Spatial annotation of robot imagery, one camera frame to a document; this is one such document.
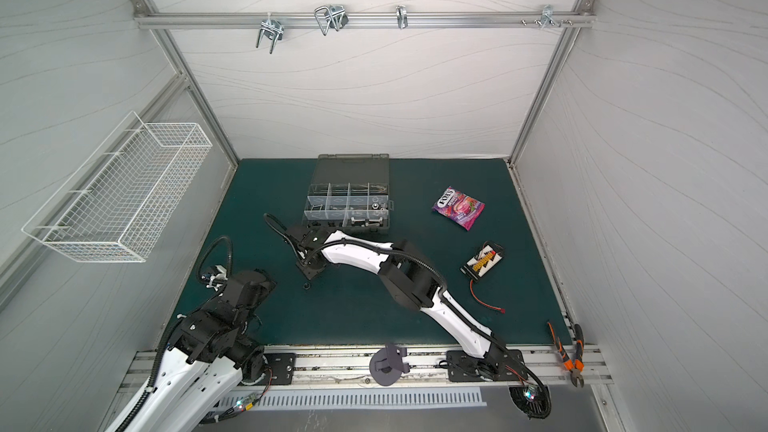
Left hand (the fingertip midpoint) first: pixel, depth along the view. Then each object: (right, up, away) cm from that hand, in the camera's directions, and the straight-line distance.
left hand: (264, 278), depth 78 cm
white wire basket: (-27, +19, -11) cm, 35 cm away
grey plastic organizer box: (+18, +23, +30) cm, 42 cm away
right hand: (+10, +2, +14) cm, 17 cm away
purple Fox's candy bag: (+58, +17, +25) cm, 66 cm away
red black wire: (+65, -10, +4) cm, 66 cm away
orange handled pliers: (+80, -21, -5) cm, 83 cm away
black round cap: (+33, -20, -6) cm, 39 cm away
